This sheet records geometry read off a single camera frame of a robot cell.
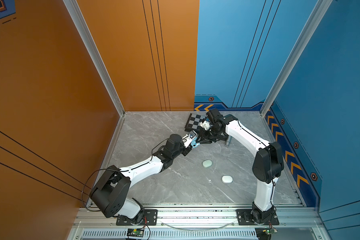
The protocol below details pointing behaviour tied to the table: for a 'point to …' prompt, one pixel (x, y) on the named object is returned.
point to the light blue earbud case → (194, 143)
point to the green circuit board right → (270, 231)
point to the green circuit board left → (135, 232)
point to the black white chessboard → (193, 122)
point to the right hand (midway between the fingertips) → (196, 141)
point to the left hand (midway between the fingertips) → (190, 137)
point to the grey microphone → (227, 144)
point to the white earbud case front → (227, 179)
